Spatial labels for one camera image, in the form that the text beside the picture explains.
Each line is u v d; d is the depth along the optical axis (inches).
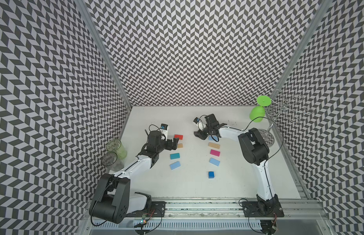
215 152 37.3
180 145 37.7
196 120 36.0
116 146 35.5
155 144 26.2
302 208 29.8
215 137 36.6
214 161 36.0
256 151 22.7
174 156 35.8
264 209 25.4
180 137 40.1
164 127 30.3
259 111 32.5
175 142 31.5
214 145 37.9
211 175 33.3
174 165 34.4
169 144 31.1
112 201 16.0
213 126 32.2
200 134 37.0
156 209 28.5
